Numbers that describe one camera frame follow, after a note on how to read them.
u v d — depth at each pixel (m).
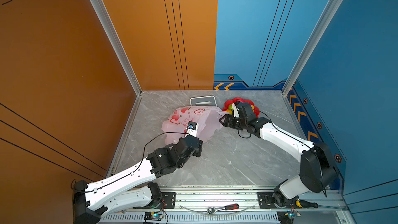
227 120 0.77
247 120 0.66
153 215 0.71
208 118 0.83
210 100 1.09
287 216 0.71
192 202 0.74
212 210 0.69
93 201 0.40
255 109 1.03
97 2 0.75
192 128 0.61
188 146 0.50
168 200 0.74
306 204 0.70
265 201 0.72
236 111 0.71
